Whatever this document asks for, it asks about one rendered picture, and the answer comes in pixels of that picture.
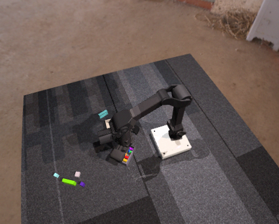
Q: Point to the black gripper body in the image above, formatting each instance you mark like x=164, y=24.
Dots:
x=116, y=154

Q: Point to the teal rectangular block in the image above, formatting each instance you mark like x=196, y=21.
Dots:
x=102, y=114

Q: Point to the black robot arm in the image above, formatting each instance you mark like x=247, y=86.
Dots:
x=122, y=122

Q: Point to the green rectangular block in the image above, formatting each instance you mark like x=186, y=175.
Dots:
x=70, y=182

